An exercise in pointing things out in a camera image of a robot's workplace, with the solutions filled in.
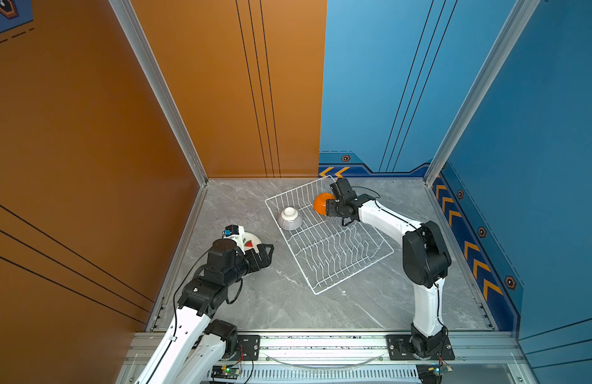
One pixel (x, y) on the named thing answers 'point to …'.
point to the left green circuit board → (226, 372)
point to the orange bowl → (320, 202)
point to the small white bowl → (290, 219)
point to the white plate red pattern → (250, 241)
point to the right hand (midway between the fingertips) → (332, 207)
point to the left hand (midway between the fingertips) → (264, 248)
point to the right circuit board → (430, 373)
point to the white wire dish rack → (327, 250)
